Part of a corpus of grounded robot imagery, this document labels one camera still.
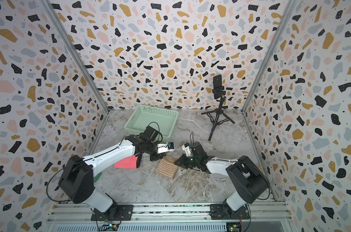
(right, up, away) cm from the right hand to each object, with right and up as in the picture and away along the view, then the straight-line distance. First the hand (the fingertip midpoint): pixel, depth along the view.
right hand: (175, 163), depth 85 cm
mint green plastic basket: (-9, +27, +30) cm, 41 cm away
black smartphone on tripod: (+26, +44, +3) cm, 51 cm away
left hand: (-6, +7, 0) cm, 9 cm away
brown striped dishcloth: (-5, -3, +3) cm, 7 cm away
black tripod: (+29, +28, +15) cm, 43 cm away
